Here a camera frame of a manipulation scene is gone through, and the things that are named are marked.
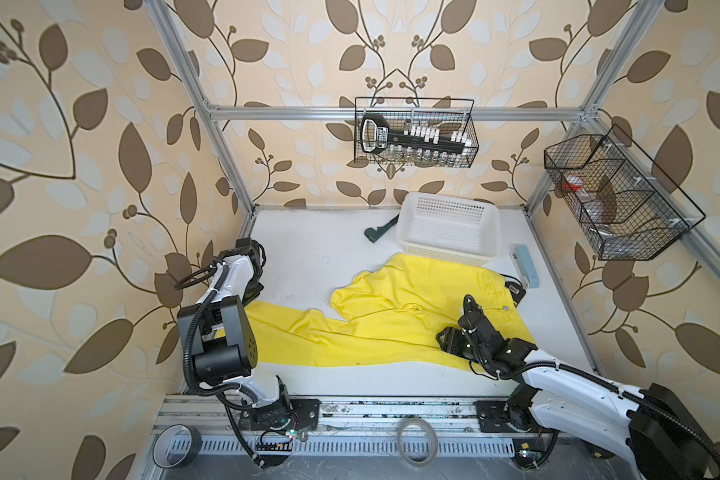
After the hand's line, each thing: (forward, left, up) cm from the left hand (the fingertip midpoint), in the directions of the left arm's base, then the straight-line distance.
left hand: (241, 300), depth 86 cm
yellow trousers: (+1, -42, -7) cm, 43 cm away
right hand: (-8, -59, -7) cm, 60 cm away
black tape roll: (-36, +2, -5) cm, 36 cm away
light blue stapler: (+18, -89, -4) cm, 91 cm away
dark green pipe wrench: (+32, -37, -8) cm, 50 cm away
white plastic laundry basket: (+38, -68, -9) cm, 78 cm away
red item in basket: (+26, -92, +25) cm, 99 cm away
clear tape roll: (-32, -53, -5) cm, 62 cm away
